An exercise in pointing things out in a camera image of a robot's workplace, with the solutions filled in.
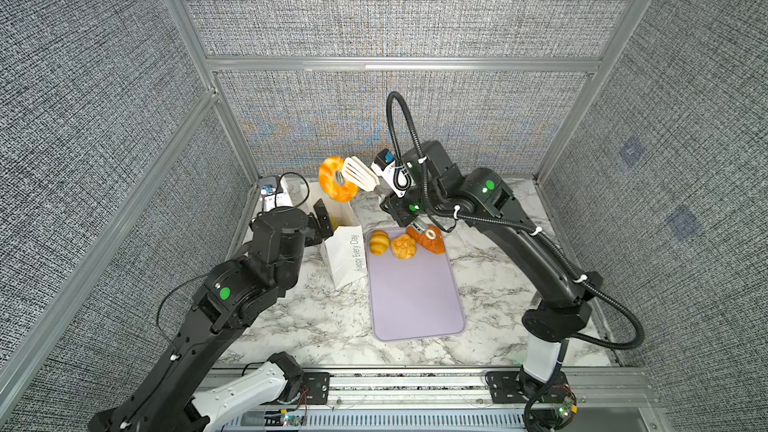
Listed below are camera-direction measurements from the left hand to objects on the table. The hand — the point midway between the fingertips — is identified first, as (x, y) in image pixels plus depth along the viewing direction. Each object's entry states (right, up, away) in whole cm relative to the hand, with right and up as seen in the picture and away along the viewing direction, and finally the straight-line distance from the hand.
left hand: (305, 206), depth 61 cm
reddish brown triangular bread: (+33, -13, +36) cm, 50 cm away
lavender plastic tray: (+25, -27, +27) cm, 45 cm away
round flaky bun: (+23, -13, +34) cm, 43 cm away
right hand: (+17, +2, +6) cm, 18 cm away
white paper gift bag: (+6, -13, +19) cm, 23 cm away
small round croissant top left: (+15, -12, +36) cm, 41 cm away
